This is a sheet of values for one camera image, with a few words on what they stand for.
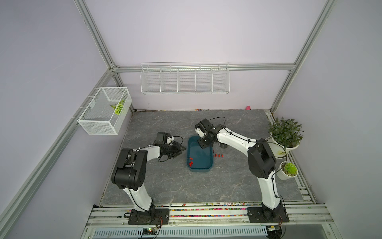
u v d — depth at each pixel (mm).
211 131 706
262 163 531
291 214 756
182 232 1573
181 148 933
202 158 919
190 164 913
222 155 962
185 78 985
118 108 812
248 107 1237
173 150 852
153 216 667
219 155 962
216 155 962
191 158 936
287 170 789
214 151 938
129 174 489
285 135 823
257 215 739
